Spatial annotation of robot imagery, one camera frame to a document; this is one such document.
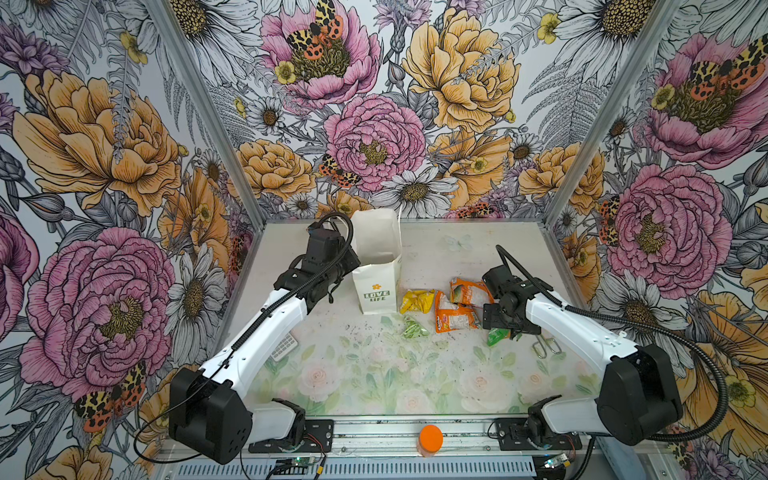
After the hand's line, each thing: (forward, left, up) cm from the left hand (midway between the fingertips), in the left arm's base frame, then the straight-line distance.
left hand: (354, 262), depth 81 cm
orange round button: (-39, -18, -14) cm, 45 cm away
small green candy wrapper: (-11, -16, -19) cm, 27 cm away
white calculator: (-13, +20, -22) cm, 33 cm away
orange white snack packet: (-7, -28, -18) cm, 34 cm away
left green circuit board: (-42, +11, -22) cm, 49 cm away
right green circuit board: (-43, -48, -22) cm, 68 cm away
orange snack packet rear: (0, -34, -15) cm, 37 cm away
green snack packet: (-13, -40, -18) cm, 46 cm away
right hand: (-14, -42, -14) cm, 47 cm away
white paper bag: (+16, -6, -11) cm, 20 cm away
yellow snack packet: (-4, -19, -14) cm, 24 cm away
